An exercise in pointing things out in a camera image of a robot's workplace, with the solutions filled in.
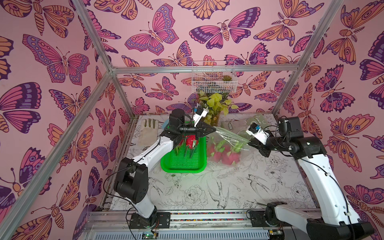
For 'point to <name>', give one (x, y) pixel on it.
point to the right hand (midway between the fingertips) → (253, 139)
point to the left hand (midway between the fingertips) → (215, 130)
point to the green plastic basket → (171, 162)
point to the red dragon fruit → (190, 140)
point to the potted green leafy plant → (215, 104)
